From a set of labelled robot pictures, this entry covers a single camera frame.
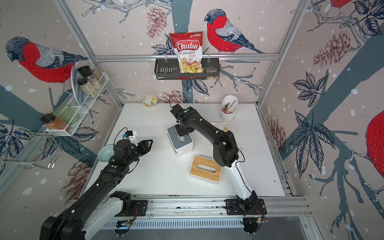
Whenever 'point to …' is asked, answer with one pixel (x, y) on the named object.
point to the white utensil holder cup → (229, 107)
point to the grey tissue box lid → (177, 144)
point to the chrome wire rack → (47, 159)
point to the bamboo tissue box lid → (212, 176)
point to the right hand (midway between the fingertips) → (183, 131)
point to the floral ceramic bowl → (150, 101)
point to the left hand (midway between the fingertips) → (153, 138)
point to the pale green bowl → (105, 152)
